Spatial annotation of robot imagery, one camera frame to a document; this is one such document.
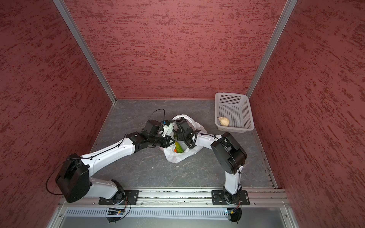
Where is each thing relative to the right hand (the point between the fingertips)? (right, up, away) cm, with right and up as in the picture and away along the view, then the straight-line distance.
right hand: (181, 135), depth 96 cm
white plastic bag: (-3, -10, -17) cm, 20 cm away
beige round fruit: (+31, +10, +4) cm, 33 cm away
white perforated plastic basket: (+42, +16, +17) cm, 48 cm away
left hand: (-4, -3, -16) cm, 17 cm away
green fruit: (-2, -7, -9) cm, 11 cm away
